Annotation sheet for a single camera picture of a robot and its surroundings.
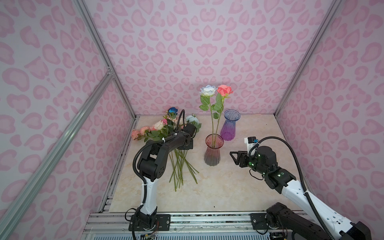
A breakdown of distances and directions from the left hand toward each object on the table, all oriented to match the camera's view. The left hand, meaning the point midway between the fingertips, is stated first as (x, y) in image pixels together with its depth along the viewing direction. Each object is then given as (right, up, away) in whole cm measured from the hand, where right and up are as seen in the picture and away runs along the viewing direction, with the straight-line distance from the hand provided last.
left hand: (187, 143), depth 101 cm
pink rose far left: (-36, +7, +2) cm, 37 cm away
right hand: (+26, -2, -25) cm, 36 cm away
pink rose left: (-31, +9, +4) cm, 33 cm away
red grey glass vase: (+16, -7, -5) cm, 18 cm away
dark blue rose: (-11, +22, +5) cm, 25 cm away
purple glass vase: (+29, +10, +6) cm, 31 cm away
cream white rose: (-18, +12, -3) cm, 22 cm away
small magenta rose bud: (-15, +15, +2) cm, 22 cm away
